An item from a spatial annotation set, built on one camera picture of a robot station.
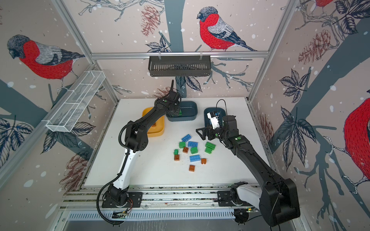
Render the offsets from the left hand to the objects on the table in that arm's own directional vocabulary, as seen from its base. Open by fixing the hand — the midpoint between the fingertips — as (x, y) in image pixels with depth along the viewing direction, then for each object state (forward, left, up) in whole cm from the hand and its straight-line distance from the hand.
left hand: (175, 110), depth 103 cm
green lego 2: (-28, -13, -8) cm, 32 cm away
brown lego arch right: (-34, -19, -8) cm, 40 cm away
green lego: (-24, -5, -7) cm, 25 cm away
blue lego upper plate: (-18, -8, -9) cm, 22 cm away
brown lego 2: (-32, -2, -8) cm, 33 cm away
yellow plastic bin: (-14, +12, -4) cm, 18 cm away
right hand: (-23, -17, +10) cm, 31 cm away
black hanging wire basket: (+29, -3, +19) cm, 34 cm away
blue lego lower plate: (-33, -13, -8) cm, 36 cm away
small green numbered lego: (-29, -1, -8) cm, 30 cm away
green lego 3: (-25, -24, -7) cm, 35 cm away
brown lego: (-27, -8, -8) cm, 29 cm away
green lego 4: (-27, -23, -9) cm, 37 cm away
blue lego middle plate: (-24, -12, -7) cm, 28 cm away
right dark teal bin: (-1, -34, -1) cm, 34 cm away
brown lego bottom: (-39, -11, -8) cm, 41 cm away
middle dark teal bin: (+4, -11, -8) cm, 14 cm away
